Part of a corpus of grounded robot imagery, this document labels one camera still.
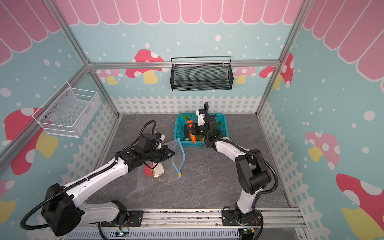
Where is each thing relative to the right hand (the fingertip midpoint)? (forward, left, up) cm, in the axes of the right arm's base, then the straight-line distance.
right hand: (188, 123), depth 88 cm
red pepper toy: (-23, +23, -15) cm, 36 cm away
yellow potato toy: (-23, +17, -14) cm, 32 cm away
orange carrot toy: (-8, -3, -4) cm, 9 cm away
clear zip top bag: (-25, +8, -7) cm, 27 cm away
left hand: (-20, +7, -4) cm, 21 cm away
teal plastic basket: (+1, +2, -18) cm, 18 cm away
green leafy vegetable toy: (+4, +2, +2) cm, 5 cm away
